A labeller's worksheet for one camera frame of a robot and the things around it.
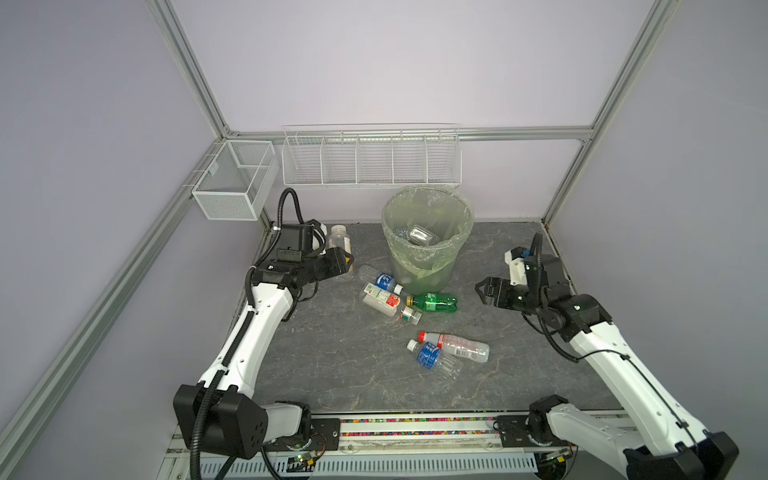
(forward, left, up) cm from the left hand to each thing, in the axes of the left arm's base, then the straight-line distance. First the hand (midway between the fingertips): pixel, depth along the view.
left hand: (346, 261), depth 77 cm
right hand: (-8, -37, -3) cm, 38 cm away
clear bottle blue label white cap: (+6, -10, -19) cm, 22 cm away
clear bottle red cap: (-18, -31, -20) cm, 41 cm away
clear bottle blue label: (-20, -22, -19) cm, 36 cm away
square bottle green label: (+20, -24, -15) cm, 34 cm away
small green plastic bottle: (-3, -25, -19) cm, 31 cm away
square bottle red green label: (-1, -8, -19) cm, 21 cm away
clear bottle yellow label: (+6, +2, +3) cm, 7 cm away
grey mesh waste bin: (+4, -20, -19) cm, 28 cm away
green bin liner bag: (+21, -24, -11) cm, 34 cm away
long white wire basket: (+38, -8, +7) cm, 40 cm away
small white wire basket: (+39, +38, -2) cm, 55 cm away
